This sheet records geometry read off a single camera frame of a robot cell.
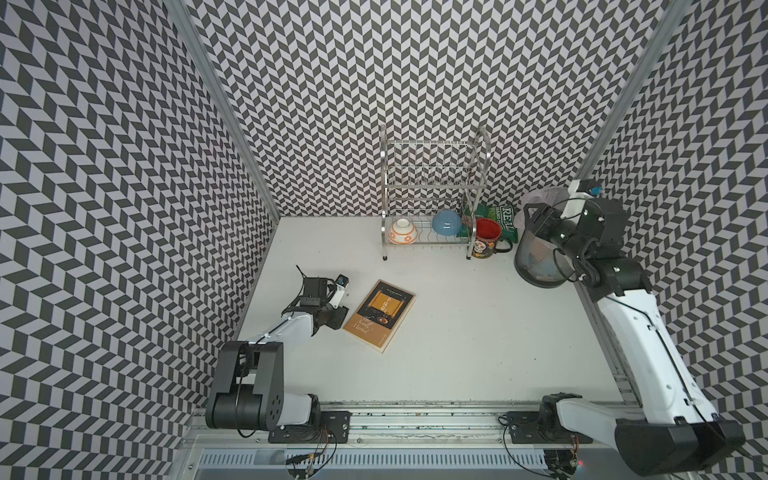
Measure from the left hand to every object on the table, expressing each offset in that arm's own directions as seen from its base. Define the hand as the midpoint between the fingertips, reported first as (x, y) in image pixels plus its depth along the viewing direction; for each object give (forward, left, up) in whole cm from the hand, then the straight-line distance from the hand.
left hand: (333, 309), depth 93 cm
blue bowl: (+32, -39, +5) cm, 51 cm away
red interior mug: (+21, -51, +8) cm, 56 cm away
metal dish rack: (+19, -30, +32) cm, 48 cm away
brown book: (-3, -15, +1) cm, 15 cm away
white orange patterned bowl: (+25, -22, +9) cm, 34 cm away
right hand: (+7, -53, +35) cm, 64 cm away
